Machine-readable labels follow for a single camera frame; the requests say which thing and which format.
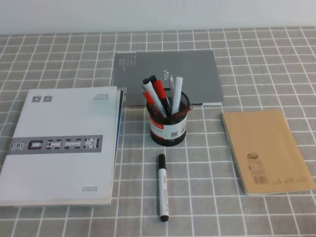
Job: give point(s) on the white book with grey band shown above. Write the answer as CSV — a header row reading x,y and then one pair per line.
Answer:
x,y
64,148

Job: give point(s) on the tan kraft notebook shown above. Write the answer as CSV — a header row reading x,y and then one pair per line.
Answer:
x,y
266,153

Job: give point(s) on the red capped marker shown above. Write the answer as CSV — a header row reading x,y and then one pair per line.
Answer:
x,y
162,96

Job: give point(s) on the white capped pen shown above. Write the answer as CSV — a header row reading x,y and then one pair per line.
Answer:
x,y
177,90

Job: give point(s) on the black mesh pen holder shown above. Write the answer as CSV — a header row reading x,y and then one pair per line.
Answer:
x,y
169,131

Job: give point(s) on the grey checked tablecloth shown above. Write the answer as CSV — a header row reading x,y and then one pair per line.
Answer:
x,y
259,69

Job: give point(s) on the black capped white marker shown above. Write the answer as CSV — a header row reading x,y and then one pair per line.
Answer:
x,y
149,86

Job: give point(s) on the black marker behind red one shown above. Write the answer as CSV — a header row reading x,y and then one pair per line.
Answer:
x,y
153,79

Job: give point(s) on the red pen left in holder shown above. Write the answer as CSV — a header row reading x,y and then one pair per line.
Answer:
x,y
147,95

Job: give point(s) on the grey hardcover book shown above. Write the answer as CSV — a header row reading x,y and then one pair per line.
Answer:
x,y
197,68

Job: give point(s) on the clear slim pen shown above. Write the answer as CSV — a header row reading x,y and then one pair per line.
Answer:
x,y
171,84

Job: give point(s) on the black white marker on table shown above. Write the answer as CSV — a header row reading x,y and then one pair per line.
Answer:
x,y
162,182

